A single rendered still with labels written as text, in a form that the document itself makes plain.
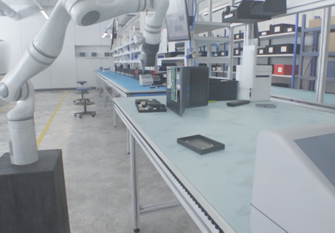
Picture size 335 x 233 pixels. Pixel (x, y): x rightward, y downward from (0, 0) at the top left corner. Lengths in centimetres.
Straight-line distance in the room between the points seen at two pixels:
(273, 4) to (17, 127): 126
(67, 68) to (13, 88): 1132
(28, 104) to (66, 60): 1127
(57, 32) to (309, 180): 77
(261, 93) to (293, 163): 129
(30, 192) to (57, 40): 54
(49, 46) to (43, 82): 1157
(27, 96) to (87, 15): 42
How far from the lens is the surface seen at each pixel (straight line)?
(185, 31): 242
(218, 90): 148
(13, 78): 96
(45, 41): 85
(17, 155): 106
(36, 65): 89
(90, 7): 75
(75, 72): 1227
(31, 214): 107
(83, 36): 1232
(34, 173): 99
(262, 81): 155
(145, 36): 104
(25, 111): 102
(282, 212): 31
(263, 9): 134
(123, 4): 85
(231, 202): 43
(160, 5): 96
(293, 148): 28
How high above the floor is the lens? 122
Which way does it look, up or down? 10 degrees down
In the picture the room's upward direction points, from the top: straight up
